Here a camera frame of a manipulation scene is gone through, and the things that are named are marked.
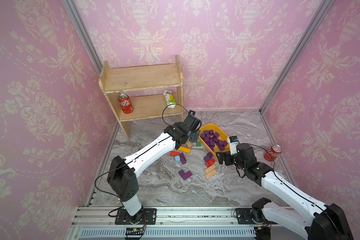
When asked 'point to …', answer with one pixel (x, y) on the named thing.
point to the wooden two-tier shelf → (141, 92)
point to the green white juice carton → (169, 99)
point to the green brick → (198, 144)
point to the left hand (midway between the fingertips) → (188, 131)
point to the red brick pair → (209, 163)
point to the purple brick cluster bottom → (186, 175)
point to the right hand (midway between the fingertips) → (224, 151)
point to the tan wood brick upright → (189, 145)
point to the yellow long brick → (184, 149)
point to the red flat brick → (173, 153)
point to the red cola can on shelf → (125, 103)
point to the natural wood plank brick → (210, 171)
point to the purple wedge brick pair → (183, 158)
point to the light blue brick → (177, 158)
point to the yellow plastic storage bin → (214, 138)
